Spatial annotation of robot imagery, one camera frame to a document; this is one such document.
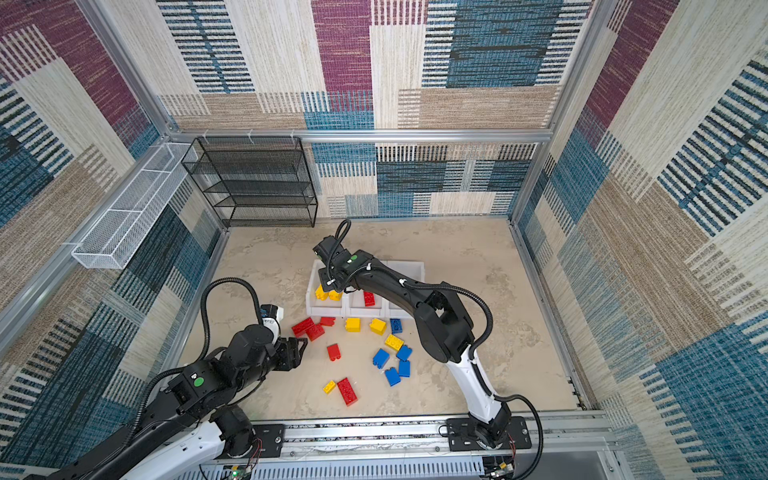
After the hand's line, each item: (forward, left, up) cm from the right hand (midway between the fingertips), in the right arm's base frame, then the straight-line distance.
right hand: (339, 279), depth 92 cm
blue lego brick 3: (-24, -19, -10) cm, 32 cm away
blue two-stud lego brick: (-12, -17, -9) cm, 22 cm away
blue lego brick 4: (-26, -16, -10) cm, 32 cm away
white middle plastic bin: (-5, -4, -8) cm, 10 cm away
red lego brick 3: (-19, +1, -9) cm, 21 cm away
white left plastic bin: (-5, +8, -7) cm, 12 cm away
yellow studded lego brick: (-17, -16, -8) cm, 25 cm away
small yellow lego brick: (-29, +2, -9) cm, 30 cm away
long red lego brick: (-12, +11, -8) cm, 18 cm away
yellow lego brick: (-1, +7, -6) cm, 9 cm away
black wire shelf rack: (+36, +32, +9) cm, 50 cm away
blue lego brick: (-21, -12, -9) cm, 26 cm away
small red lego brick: (-9, +4, -10) cm, 14 cm away
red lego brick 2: (-13, +7, -8) cm, 17 cm away
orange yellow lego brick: (-2, +3, -7) cm, 8 cm away
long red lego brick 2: (-30, -4, -9) cm, 32 cm away
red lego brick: (-3, -9, -8) cm, 12 cm away
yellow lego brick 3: (-12, -12, -7) cm, 18 cm away
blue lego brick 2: (-20, -19, -10) cm, 29 cm away
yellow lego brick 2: (-11, -4, -8) cm, 14 cm away
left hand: (-21, +7, +4) cm, 23 cm away
